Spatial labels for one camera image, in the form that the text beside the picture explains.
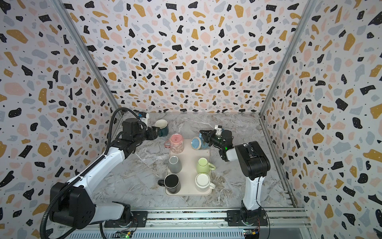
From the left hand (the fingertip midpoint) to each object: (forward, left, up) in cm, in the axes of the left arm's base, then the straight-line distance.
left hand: (155, 125), depth 82 cm
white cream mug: (-25, -26, -17) cm, 40 cm away
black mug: (-26, -10, -14) cm, 32 cm away
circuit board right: (-48, -49, -24) cm, 73 cm away
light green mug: (-18, -27, -14) cm, 35 cm away
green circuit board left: (-47, +11, -24) cm, 54 cm away
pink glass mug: (-3, -10, -13) cm, 17 cm away
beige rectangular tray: (-17, -18, -25) cm, 35 cm away
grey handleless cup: (-15, -10, -18) cm, 26 cm away
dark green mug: (+10, -1, -14) cm, 17 cm away
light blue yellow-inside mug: (-4, -24, -12) cm, 28 cm away
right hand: (+2, -23, -6) cm, 24 cm away
